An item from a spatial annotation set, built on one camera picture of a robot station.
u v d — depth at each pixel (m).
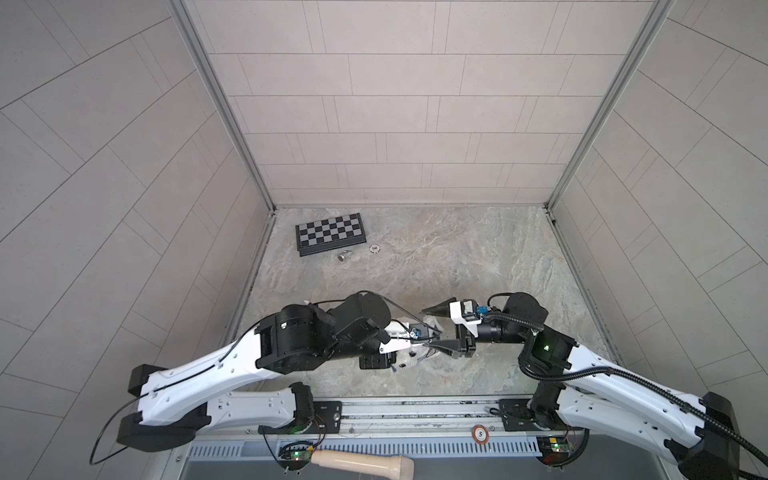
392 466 0.63
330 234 1.03
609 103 0.87
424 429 0.71
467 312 0.49
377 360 0.49
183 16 0.71
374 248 1.05
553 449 0.68
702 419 0.40
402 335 0.47
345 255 1.00
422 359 0.66
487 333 0.55
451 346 0.54
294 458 0.65
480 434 0.69
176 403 0.37
